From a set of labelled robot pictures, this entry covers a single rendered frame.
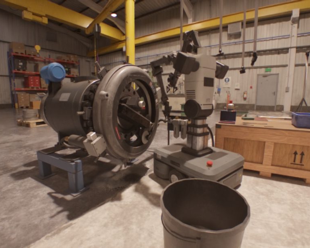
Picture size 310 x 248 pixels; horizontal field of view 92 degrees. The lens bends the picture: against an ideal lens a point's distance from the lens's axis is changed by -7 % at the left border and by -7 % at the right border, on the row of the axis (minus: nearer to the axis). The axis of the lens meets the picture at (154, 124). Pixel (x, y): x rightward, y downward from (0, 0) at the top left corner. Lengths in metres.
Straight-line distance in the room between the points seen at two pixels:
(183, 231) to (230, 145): 1.33
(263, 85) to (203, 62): 10.39
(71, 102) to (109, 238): 0.99
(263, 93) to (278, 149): 9.88
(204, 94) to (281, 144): 0.88
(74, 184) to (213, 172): 1.01
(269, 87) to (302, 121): 9.78
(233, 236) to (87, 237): 0.75
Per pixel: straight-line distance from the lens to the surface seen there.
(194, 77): 1.30
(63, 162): 1.44
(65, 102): 1.51
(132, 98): 1.16
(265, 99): 11.60
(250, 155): 1.81
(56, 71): 1.68
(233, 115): 1.90
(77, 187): 1.44
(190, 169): 1.20
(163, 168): 1.45
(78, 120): 1.37
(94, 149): 1.04
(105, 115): 1.04
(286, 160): 1.85
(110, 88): 1.07
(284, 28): 12.32
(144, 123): 1.33
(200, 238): 0.56
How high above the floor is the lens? 0.73
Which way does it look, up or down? 9 degrees down
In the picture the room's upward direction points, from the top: straight up
